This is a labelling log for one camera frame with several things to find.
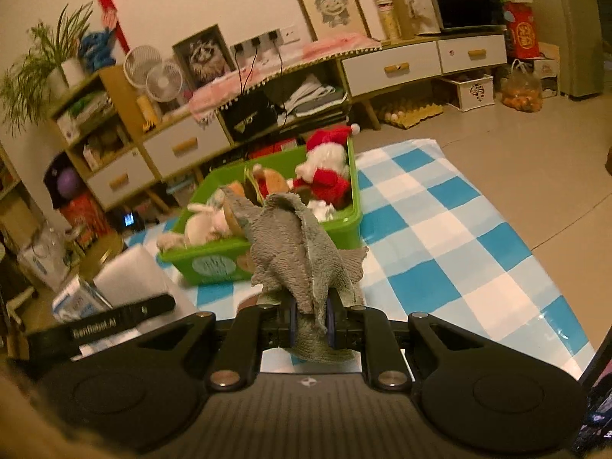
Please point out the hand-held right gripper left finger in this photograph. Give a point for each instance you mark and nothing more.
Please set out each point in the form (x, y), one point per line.
(291, 320)

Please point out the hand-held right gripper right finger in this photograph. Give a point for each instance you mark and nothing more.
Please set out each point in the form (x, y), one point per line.
(331, 322)

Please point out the person's left forearm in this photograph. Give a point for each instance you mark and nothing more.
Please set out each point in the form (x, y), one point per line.
(19, 416)

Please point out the pink fluffy plush toy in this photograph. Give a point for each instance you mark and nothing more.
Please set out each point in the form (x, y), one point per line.
(205, 222)

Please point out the cardboard box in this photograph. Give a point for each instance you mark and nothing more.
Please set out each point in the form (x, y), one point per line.
(547, 69)

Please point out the refrigerator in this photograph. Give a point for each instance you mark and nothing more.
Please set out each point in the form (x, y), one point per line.
(578, 28)

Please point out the white plastic crate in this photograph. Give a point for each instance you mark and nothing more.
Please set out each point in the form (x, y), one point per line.
(471, 93)

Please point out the purple ball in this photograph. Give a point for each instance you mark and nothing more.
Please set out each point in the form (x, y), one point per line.
(68, 182)

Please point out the clear plastic bag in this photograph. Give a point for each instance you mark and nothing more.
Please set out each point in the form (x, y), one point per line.
(43, 260)

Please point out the red gift box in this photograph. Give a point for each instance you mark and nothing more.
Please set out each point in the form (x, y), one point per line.
(521, 33)

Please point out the grey towel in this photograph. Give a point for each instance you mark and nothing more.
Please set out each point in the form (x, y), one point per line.
(291, 244)

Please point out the black box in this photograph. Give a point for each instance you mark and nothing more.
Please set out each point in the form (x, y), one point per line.
(251, 117)

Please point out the framed cat picture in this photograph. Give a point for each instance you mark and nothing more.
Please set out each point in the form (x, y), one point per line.
(203, 57)

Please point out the framed cartoon drawing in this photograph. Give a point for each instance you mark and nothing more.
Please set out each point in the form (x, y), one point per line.
(332, 5)

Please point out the wall power outlets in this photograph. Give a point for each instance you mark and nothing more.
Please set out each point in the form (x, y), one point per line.
(265, 40)

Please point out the glass jar with gold lid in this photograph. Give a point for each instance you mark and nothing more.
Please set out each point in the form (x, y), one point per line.
(103, 260)

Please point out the blue plush toy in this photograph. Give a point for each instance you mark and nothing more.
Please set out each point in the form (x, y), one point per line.
(95, 50)

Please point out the potted green plant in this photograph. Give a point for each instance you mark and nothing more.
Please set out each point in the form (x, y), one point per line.
(43, 67)

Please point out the blue white checkered mat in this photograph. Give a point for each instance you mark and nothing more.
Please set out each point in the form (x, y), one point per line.
(454, 229)

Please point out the hamburger plush toy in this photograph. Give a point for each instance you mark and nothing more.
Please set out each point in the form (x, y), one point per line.
(270, 181)

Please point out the white paper sheet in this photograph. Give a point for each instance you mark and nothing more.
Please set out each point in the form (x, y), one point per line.
(131, 272)

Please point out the red hanging decoration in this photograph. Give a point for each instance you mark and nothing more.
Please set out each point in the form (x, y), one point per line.
(107, 0)

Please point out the santa plush toy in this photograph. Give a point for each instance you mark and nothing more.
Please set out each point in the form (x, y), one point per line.
(325, 165)

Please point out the stack of paper cups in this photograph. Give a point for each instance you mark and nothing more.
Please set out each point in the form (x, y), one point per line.
(385, 7)

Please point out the stack of papers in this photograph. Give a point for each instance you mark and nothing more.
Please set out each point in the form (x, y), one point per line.
(311, 95)

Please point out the pink table runner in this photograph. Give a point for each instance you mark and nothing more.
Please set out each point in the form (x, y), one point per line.
(287, 60)

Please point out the small device with screen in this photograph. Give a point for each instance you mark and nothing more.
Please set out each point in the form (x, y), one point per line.
(130, 219)

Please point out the white cabinet drawer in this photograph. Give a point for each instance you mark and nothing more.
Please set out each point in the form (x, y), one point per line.
(392, 69)
(473, 53)
(119, 180)
(186, 147)

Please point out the bag of oranges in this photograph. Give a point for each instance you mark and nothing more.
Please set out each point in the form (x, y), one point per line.
(521, 91)

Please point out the egg tray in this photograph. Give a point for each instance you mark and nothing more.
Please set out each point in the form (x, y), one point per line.
(411, 112)

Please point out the microwave oven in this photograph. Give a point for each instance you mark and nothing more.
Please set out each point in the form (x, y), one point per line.
(459, 5)

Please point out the white blue milk carton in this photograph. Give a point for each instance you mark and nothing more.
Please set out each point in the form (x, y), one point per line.
(79, 299)

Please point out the wooden cabinet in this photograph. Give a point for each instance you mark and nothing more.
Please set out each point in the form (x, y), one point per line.
(119, 119)

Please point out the green plastic bin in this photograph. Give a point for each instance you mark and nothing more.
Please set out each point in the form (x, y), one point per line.
(210, 263)

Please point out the white cloth pouch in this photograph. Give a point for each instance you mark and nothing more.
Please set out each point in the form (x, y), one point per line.
(321, 208)

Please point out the tablet showing video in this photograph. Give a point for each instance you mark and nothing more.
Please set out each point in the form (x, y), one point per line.
(595, 406)

